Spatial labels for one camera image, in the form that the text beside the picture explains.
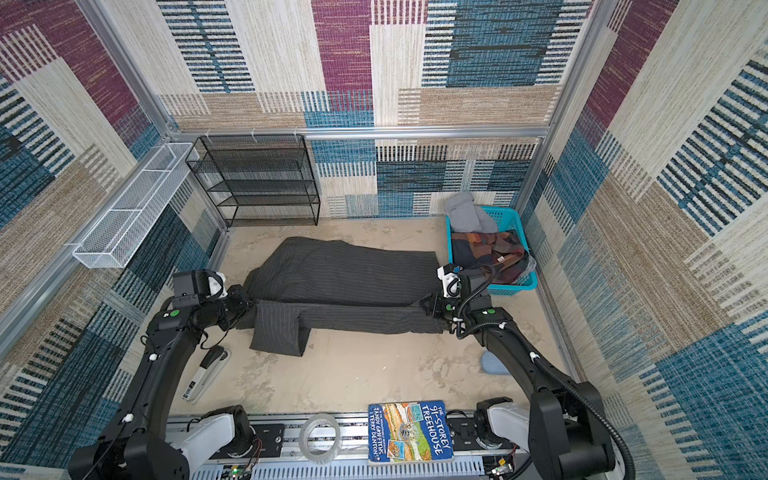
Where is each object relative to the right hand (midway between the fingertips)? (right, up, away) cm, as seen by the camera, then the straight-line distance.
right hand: (422, 306), depth 84 cm
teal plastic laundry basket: (+33, +27, +27) cm, 51 cm away
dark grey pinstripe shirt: (-27, +4, +18) cm, 33 cm away
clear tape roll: (-29, -29, -12) cm, 43 cm away
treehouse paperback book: (-4, -28, -11) cm, 30 cm away
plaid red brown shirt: (+29, +15, +18) cm, 37 cm away
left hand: (-44, +4, -4) cm, 45 cm away
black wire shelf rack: (-56, +41, +25) cm, 74 cm away
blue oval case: (+19, -16, -1) cm, 24 cm away
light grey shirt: (+19, +28, +26) cm, 43 cm away
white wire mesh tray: (-74, +21, -10) cm, 77 cm away
